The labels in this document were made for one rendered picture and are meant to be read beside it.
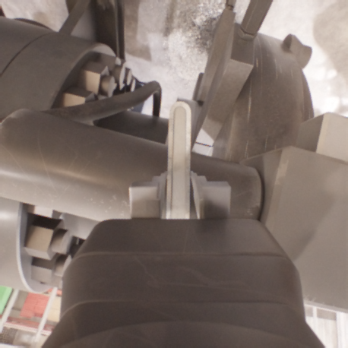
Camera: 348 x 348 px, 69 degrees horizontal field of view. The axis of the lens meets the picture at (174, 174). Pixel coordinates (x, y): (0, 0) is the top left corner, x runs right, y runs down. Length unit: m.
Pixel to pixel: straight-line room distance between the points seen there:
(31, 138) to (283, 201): 0.18
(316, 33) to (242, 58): 0.73
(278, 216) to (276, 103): 0.18
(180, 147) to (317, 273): 0.13
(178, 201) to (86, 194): 0.07
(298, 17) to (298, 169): 0.83
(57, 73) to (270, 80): 0.31
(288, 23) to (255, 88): 0.67
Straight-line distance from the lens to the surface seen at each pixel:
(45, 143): 0.20
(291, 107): 0.34
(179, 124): 0.16
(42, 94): 0.43
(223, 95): 0.34
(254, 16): 0.32
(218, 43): 0.60
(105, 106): 0.34
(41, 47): 0.51
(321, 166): 0.20
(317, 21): 1.02
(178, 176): 0.16
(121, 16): 0.74
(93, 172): 0.18
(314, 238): 0.20
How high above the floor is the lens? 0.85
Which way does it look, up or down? 26 degrees down
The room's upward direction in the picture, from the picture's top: 167 degrees counter-clockwise
